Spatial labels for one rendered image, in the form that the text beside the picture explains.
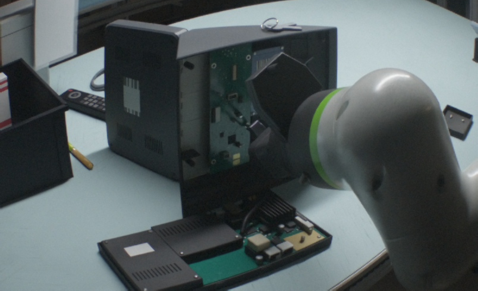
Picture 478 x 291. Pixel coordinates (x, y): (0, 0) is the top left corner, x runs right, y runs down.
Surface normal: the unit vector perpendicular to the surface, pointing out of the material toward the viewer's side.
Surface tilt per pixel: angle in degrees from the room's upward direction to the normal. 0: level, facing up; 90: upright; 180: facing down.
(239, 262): 0
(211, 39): 0
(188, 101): 90
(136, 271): 0
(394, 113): 46
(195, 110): 90
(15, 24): 90
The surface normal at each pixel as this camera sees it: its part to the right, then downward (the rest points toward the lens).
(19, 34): 0.65, 0.35
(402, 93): -0.08, -0.61
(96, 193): 0.01, -0.89
